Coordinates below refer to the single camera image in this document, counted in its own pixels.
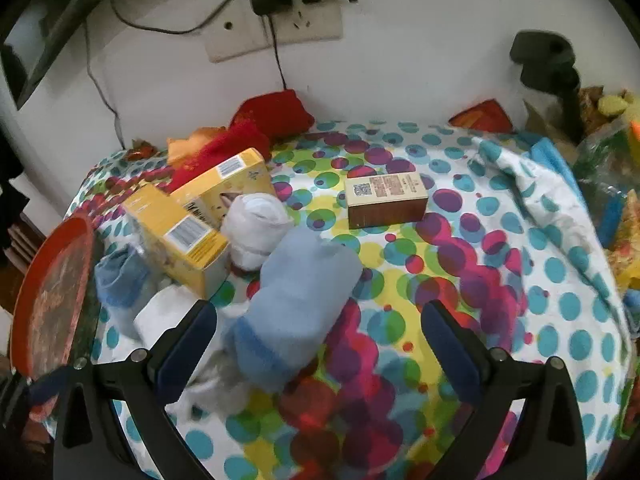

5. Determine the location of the black charger cable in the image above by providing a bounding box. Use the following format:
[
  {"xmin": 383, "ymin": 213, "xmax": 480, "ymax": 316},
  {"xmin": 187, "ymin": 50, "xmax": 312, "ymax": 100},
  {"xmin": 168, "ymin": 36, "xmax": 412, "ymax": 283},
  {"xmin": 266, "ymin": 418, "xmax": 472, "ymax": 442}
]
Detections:
[{"xmin": 267, "ymin": 12, "xmax": 290, "ymax": 92}]

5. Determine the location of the red sock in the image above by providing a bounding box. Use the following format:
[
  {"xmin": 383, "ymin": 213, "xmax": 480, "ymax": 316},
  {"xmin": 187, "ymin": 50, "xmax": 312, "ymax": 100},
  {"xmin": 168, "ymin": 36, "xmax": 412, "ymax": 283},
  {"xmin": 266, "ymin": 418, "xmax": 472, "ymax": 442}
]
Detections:
[{"xmin": 170, "ymin": 120, "xmax": 273, "ymax": 186}]

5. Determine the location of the blue packet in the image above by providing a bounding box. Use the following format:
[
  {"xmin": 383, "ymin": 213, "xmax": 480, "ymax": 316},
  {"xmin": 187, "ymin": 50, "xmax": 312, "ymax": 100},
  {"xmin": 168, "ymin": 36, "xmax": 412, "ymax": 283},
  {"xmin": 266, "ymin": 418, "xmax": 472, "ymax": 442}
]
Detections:
[{"xmin": 597, "ymin": 195, "xmax": 626, "ymax": 248}]

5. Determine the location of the yellow medicine box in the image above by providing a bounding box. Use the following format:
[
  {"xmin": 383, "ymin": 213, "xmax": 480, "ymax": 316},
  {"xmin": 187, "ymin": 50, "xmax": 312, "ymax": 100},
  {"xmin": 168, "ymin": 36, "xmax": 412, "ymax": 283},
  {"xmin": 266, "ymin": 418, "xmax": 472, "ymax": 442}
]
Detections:
[
  {"xmin": 122, "ymin": 183, "xmax": 231, "ymax": 298},
  {"xmin": 170, "ymin": 148, "xmax": 278, "ymax": 228}
]

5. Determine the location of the brown snack packet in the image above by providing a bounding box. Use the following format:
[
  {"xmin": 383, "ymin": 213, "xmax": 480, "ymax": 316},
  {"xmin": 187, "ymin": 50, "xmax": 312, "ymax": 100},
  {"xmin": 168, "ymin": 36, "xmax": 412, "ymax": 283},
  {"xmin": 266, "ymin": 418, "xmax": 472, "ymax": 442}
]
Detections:
[{"xmin": 577, "ymin": 85, "xmax": 608, "ymax": 131}]

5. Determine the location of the red cloth pouch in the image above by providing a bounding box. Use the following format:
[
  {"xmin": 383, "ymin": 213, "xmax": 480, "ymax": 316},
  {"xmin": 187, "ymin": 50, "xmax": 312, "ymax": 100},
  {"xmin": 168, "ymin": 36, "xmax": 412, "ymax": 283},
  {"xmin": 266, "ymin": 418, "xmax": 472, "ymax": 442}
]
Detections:
[{"xmin": 230, "ymin": 89, "xmax": 316, "ymax": 143}]

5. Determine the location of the small blue sock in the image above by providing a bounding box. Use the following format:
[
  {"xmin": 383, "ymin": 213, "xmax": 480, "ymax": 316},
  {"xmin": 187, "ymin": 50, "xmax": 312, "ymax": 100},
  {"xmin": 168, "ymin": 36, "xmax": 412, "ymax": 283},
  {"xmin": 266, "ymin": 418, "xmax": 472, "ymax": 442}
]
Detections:
[{"xmin": 95, "ymin": 247, "xmax": 151, "ymax": 308}]

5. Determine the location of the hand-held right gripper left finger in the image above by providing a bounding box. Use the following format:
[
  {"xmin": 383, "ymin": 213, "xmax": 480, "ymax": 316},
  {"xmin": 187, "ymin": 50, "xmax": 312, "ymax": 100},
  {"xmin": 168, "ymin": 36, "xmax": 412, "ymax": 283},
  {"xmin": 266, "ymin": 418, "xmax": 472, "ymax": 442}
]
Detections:
[{"xmin": 52, "ymin": 299, "xmax": 221, "ymax": 480}]

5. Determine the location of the dark cloth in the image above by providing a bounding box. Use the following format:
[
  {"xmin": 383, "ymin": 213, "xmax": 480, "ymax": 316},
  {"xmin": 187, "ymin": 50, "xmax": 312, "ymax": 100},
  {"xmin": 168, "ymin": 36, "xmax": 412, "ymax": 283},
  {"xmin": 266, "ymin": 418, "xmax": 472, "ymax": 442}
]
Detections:
[{"xmin": 0, "ymin": 110, "xmax": 31, "ymax": 251}]

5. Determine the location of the clear plastic bag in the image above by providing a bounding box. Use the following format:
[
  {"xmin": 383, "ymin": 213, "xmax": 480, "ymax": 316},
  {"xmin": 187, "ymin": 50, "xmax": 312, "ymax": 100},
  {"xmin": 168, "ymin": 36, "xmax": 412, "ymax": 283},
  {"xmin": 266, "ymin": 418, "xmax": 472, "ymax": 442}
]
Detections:
[{"xmin": 572, "ymin": 115, "xmax": 640, "ymax": 291}]

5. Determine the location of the white sock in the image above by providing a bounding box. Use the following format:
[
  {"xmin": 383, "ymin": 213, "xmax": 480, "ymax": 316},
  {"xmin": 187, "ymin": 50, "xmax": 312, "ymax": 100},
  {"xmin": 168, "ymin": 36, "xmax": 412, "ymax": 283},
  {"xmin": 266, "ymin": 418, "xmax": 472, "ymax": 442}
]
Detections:
[
  {"xmin": 220, "ymin": 192, "xmax": 292, "ymax": 271},
  {"xmin": 132, "ymin": 285, "xmax": 201, "ymax": 346}
]

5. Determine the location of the beige and brown box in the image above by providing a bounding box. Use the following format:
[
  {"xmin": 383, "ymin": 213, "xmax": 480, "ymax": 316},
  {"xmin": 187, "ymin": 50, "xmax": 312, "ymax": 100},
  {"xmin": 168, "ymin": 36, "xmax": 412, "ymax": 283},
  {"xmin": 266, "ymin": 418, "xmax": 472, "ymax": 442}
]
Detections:
[{"xmin": 344, "ymin": 172, "xmax": 428, "ymax": 230}]

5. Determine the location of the blue cloth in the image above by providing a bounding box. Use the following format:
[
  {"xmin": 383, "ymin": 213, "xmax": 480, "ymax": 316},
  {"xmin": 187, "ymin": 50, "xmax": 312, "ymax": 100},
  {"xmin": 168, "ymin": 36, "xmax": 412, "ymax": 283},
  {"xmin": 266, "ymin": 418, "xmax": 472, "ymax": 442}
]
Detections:
[{"xmin": 517, "ymin": 130, "xmax": 586, "ymax": 196}]

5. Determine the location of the orange cat toy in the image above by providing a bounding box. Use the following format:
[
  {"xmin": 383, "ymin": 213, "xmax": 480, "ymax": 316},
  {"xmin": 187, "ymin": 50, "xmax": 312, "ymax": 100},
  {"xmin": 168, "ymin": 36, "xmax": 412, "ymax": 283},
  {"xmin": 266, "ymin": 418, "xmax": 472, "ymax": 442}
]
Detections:
[{"xmin": 166, "ymin": 127, "xmax": 226, "ymax": 166}]

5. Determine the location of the brown wooden furniture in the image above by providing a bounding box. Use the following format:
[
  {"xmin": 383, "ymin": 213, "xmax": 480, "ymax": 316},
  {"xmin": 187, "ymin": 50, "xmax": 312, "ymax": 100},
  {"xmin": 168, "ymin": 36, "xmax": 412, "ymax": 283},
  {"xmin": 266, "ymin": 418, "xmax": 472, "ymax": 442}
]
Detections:
[{"xmin": 0, "ymin": 210, "xmax": 43, "ymax": 361}]

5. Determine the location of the brown cardboard box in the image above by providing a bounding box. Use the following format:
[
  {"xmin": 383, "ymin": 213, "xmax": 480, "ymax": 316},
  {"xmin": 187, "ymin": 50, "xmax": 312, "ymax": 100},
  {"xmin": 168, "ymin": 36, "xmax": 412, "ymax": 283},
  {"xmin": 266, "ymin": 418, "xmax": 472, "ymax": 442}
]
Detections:
[{"xmin": 522, "ymin": 100, "xmax": 576, "ymax": 151}]

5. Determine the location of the polka dot tablecloth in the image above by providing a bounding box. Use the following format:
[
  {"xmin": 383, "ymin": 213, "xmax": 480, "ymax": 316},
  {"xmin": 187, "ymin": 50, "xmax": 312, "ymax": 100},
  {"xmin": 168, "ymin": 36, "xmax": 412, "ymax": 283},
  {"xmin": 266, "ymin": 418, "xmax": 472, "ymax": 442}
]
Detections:
[{"xmin": 30, "ymin": 120, "xmax": 633, "ymax": 480}]

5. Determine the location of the black looped cable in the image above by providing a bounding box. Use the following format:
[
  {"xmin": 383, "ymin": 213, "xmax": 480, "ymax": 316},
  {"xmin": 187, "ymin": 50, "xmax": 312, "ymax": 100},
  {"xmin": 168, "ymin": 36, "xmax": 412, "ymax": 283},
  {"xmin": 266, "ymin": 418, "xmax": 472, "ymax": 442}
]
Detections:
[{"xmin": 109, "ymin": 0, "xmax": 251, "ymax": 36}]

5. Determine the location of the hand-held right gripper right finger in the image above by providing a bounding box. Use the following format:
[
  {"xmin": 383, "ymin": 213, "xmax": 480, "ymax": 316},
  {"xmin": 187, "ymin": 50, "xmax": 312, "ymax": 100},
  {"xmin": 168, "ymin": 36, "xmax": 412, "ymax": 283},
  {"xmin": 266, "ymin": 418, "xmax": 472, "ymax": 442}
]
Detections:
[{"xmin": 421, "ymin": 300, "xmax": 586, "ymax": 480}]

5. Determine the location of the red basket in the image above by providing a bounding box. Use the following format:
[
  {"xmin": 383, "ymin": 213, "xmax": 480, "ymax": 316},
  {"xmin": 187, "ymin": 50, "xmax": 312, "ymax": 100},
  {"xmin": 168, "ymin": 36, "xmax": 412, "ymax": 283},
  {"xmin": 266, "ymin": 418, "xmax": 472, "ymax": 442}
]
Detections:
[{"xmin": 12, "ymin": 212, "xmax": 101, "ymax": 381}]

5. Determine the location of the black hanging cable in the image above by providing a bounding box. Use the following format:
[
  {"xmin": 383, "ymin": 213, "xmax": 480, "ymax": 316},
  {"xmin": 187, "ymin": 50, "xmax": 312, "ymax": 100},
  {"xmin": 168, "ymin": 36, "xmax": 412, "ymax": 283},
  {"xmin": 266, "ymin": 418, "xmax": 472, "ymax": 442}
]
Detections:
[{"xmin": 82, "ymin": 17, "xmax": 126, "ymax": 151}]

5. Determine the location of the black clamp stand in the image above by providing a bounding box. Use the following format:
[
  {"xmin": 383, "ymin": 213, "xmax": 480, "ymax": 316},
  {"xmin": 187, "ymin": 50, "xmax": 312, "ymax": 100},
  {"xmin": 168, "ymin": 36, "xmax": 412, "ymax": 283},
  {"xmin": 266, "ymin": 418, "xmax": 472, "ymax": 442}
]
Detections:
[{"xmin": 509, "ymin": 30, "xmax": 586, "ymax": 143}]

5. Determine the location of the light blue sock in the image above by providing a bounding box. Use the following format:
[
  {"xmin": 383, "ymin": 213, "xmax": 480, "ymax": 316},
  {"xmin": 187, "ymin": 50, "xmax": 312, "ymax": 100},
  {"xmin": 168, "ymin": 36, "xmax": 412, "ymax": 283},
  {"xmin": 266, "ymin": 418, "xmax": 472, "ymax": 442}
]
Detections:
[{"xmin": 223, "ymin": 227, "xmax": 363, "ymax": 393}]

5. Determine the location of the yellow patterned packet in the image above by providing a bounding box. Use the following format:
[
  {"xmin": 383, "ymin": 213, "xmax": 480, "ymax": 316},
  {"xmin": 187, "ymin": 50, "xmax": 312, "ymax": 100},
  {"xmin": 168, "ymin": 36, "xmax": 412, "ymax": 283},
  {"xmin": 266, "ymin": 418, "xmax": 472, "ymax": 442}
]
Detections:
[{"xmin": 607, "ymin": 220, "xmax": 640, "ymax": 291}]

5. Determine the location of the red orange packet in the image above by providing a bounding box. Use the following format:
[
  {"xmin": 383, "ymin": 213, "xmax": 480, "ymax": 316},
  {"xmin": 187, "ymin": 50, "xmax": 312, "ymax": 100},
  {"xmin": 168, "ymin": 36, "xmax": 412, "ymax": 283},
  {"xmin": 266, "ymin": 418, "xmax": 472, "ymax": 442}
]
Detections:
[{"xmin": 448, "ymin": 99, "xmax": 516, "ymax": 133}]

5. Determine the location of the black framed screen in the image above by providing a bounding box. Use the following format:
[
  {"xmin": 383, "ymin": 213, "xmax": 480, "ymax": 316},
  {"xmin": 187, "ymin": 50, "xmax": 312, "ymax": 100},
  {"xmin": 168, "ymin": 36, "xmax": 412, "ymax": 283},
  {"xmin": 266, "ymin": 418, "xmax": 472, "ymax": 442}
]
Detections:
[{"xmin": 0, "ymin": 0, "xmax": 116, "ymax": 111}]

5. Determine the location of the yellow waffle toy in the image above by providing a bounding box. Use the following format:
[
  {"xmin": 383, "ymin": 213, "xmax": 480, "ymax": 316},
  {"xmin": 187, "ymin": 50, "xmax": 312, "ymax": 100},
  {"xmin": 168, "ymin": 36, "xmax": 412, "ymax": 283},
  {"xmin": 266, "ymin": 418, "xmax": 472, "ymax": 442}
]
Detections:
[{"xmin": 597, "ymin": 90, "xmax": 633, "ymax": 116}]

